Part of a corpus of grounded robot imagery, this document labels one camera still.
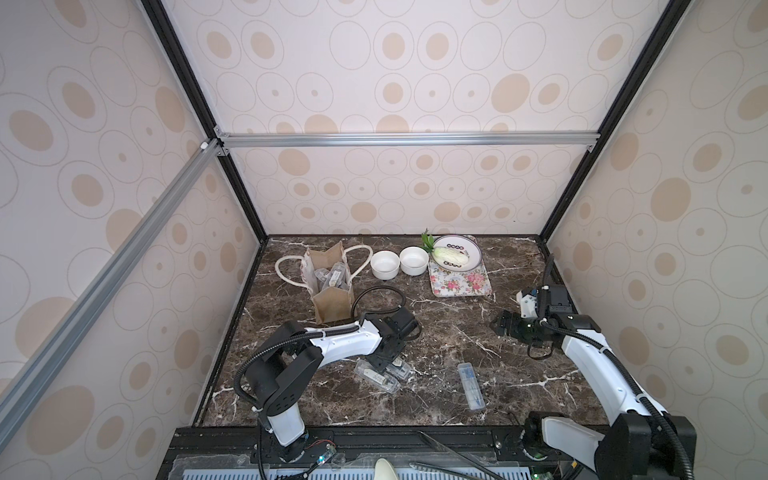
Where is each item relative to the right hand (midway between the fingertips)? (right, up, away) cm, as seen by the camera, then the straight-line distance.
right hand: (516, 328), depth 84 cm
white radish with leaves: (-15, +21, +25) cm, 36 cm away
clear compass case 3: (-37, -14, -1) cm, 40 cm away
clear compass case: (-53, +14, +13) cm, 56 cm away
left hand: (-31, -8, +3) cm, 32 cm away
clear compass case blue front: (-13, -16, -1) cm, 21 cm away
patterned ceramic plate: (-7, +26, +32) cm, 42 cm away
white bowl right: (-27, +20, +26) cm, 42 cm away
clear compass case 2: (-33, -12, +1) cm, 35 cm away
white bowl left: (-37, +18, +26) cm, 49 cm away
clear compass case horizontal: (-59, +15, +16) cm, 63 cm away
